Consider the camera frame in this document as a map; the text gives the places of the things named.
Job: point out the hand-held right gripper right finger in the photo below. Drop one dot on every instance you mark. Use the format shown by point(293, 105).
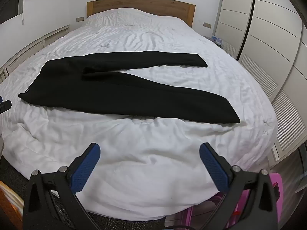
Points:
point(214, 170)

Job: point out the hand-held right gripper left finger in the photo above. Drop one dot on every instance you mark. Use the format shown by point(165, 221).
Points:
point(85, 167)

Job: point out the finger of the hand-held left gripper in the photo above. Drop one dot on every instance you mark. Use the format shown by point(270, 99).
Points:
point(5, 106)

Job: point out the black pants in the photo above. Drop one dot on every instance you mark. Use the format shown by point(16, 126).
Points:
point(120, 93)

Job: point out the white slatted radiator cover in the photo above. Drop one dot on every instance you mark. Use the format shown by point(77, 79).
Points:
point(24, 52)

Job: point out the white duvet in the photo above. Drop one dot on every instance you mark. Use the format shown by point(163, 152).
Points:
point(144, 148)

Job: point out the pink plastic stool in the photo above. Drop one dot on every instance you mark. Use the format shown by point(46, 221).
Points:
point(275, 184)

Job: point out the wooden furniture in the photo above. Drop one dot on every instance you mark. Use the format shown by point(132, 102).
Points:
point(9, 206)

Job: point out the window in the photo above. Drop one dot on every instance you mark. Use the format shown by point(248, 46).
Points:
point(12, 7)

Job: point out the blue box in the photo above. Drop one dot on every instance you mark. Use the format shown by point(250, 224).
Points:
point(217, 39)

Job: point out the white wardrobe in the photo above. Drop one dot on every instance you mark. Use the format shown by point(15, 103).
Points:
point(271, 28)

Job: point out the wooden headboard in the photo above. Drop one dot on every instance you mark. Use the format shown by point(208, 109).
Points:
point(144, 3)

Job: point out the wall switch plate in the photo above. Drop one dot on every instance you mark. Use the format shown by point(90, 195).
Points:
point(207, 24)
point(80, 19)

